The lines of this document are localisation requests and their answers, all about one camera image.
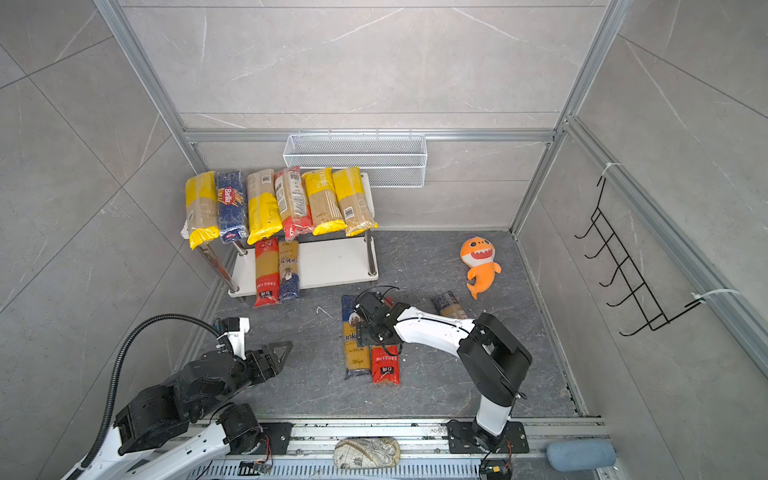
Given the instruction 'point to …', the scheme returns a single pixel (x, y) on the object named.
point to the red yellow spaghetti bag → (268, 282)
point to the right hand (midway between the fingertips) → (369, 334)
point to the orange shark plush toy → (479, 253)
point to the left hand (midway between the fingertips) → (285, 343)
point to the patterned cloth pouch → (367, 453)
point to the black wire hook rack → (655, 316)
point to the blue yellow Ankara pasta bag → (357, 359)
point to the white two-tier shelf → (322, 263)
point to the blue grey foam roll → (581, 454)
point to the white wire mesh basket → (393, 160)
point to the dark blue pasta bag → (289, 282)
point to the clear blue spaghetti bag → (447, 305)
